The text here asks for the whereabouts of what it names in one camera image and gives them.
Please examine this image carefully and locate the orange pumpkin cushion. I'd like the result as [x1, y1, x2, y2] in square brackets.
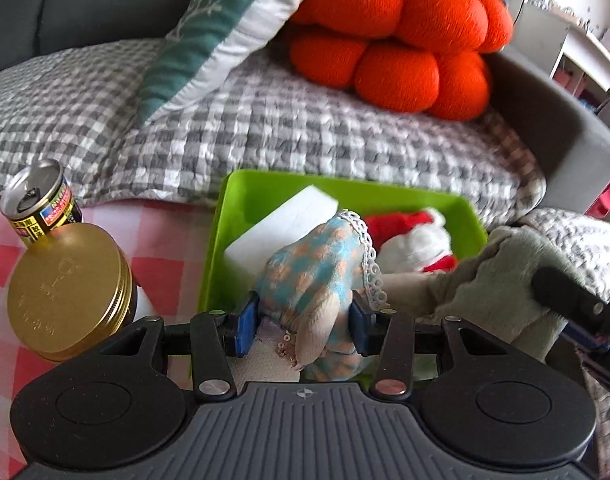
[290, 0, 516, 56]
[289, 30, 490, 121]

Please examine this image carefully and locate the grey heart-pattern quilt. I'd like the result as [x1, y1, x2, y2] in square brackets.
[520, 207, 610, 461]

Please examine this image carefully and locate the red white santa plush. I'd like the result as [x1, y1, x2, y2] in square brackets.
[365, 207, 458, 276]

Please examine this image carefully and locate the blue orange patterned cloth doll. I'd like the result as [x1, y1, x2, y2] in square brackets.
[250, 210, 391, 383]

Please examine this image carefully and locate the grey sofa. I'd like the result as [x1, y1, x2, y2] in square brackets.
[0, 0, 610, 221]

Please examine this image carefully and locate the white sponge block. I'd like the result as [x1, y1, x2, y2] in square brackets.
[224, 185, 341, 286]

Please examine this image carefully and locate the white shelf unit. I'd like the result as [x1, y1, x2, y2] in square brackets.
[505, 0, 610, 111]

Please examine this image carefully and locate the glass jar with gold lid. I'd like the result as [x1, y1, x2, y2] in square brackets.
[6, 222, 158, 363]

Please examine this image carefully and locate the green plastic box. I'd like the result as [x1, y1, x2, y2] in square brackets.
[197, 170, 490, 376]

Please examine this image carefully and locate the pink checked tablecloth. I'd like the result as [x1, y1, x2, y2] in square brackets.
[0, 195, 226, 480]

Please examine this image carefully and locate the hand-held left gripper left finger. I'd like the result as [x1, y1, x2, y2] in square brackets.
[100, 292, 260, 403]

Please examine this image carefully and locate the grey checked sofa blanket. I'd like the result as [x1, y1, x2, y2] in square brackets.
[0, 37, 546, 216]

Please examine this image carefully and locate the small drink can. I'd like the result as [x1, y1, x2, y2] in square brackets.
[0, 159, 83, 248]

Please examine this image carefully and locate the teal white pillow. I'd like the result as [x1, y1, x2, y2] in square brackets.
[135, 0, 346, 126]

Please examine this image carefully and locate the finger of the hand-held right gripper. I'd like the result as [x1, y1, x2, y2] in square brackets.
[531, 266, 610, 335]

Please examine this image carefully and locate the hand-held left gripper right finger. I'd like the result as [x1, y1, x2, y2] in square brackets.
[349, 300, 508, 403]

